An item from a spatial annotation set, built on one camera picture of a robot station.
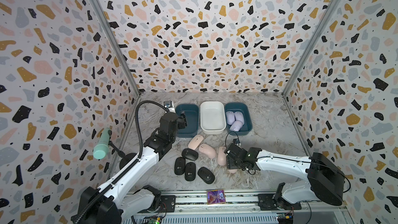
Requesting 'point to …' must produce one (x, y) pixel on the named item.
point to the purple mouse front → (239, 115)
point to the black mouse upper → (189, 154)
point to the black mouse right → (206, 175)
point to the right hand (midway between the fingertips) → (234, 162)
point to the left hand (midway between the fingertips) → (182, 112)
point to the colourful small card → (215, 196)
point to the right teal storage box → (242, 107)
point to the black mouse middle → (190, 172)
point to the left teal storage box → (191, 111)
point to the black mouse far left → (180, 166)
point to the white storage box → (212, 117)
